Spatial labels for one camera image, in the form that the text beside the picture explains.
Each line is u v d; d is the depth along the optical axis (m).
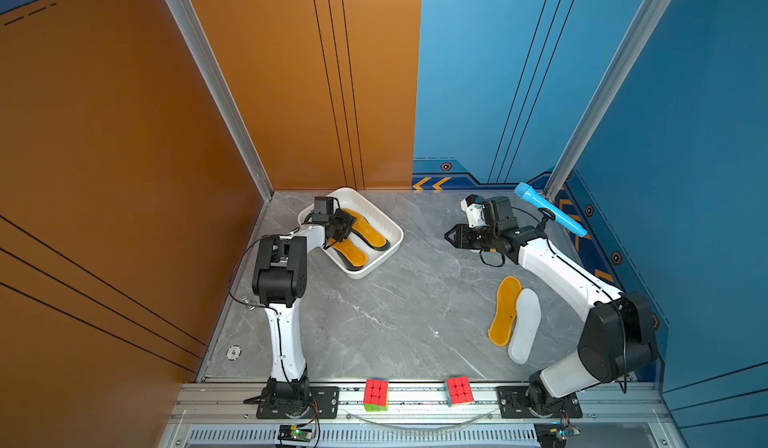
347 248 0.99
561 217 0.85
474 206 0.77
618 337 0.43
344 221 0.96
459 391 0.71
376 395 0.71
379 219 1.08
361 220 1.09
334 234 0.92
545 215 0.88
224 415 0.76
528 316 0.87
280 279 0.58
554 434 0.70
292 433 0.71
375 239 1.02
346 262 0.97
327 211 0.86
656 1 0.73
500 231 0.66
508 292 0.92
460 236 0.75
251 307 0.59
